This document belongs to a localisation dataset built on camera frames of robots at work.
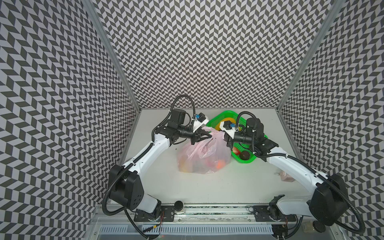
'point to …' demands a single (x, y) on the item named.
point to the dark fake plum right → (244, 155)
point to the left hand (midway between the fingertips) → (209, 135)
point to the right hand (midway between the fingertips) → (214, 136)
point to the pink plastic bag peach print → (209, 155)
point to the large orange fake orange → (221, 164)
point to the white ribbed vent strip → (188, 229)
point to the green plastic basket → (237, 147)
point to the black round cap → (319, 226)
